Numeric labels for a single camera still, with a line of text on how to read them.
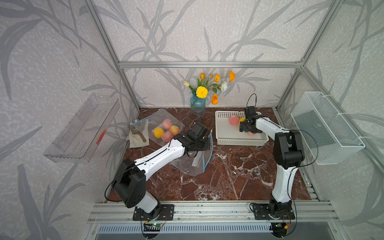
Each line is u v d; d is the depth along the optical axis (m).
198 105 1.09
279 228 0.75
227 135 1.12
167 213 0.73
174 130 1.01
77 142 0.64
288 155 0.54
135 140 1.01
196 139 0.63
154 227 0.72
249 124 0.79
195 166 0.89
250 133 1.01
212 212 0.75
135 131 1.05
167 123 1.03
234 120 1.06
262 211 0.74
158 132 0.99
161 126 1.05
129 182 0.42
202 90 0.92
